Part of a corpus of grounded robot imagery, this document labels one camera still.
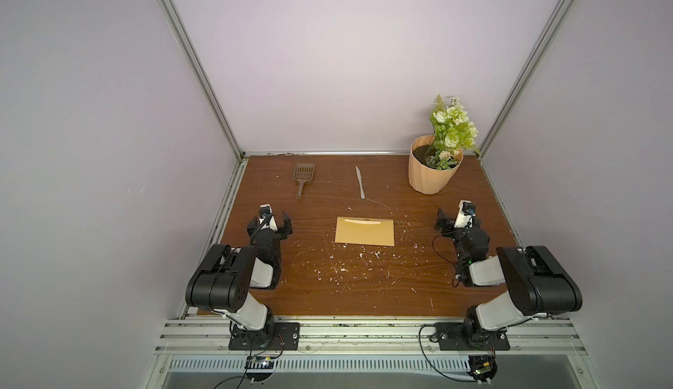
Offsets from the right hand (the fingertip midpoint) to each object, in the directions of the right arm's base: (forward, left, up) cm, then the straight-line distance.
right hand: (460, 204), depth 88 cm
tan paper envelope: (-5, +39, -12) cm, 41 cm away
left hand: (-3, +65, -2) cm, 65 cm away
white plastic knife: (+15, +33, -11) cm, 38 cm away
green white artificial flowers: (+18, +3, +17) cm, 25 cm away
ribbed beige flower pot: (+13, +10, -1) cm, 16 cm away
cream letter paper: (-1, +33, -11) cm, 35 cm away
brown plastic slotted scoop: (+23, +60, -11) cm, 65 cm away
